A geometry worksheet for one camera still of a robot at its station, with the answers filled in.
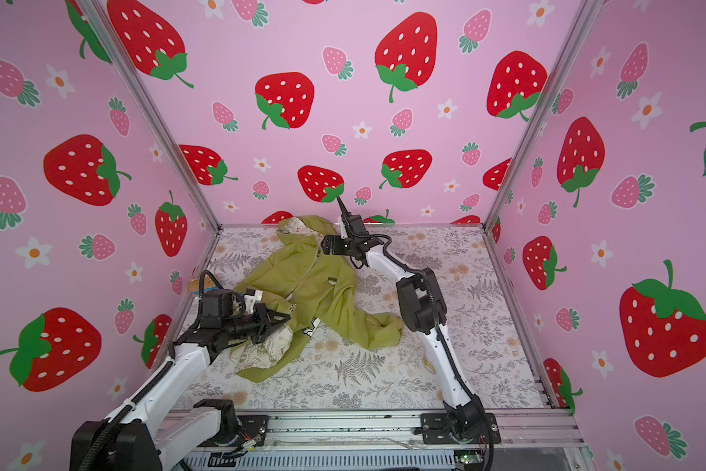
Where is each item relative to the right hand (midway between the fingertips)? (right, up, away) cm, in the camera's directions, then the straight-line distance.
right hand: (330, 243), depth 103 cm
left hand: (-9, -21, -24) cm, 33 cm away
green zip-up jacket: (-4, -16, -6) cm, 18 cm away
